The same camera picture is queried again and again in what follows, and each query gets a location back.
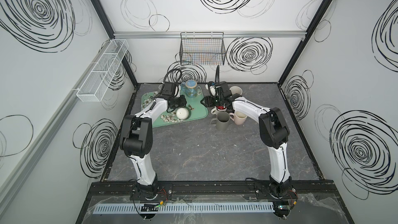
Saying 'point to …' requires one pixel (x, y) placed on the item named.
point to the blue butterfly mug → (190, 88)
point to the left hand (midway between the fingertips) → (187, 100)
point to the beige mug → (236, 89)
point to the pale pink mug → (239, 118)
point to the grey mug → (222, 121)
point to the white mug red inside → (218, 109)
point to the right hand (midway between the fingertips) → (201, 100)
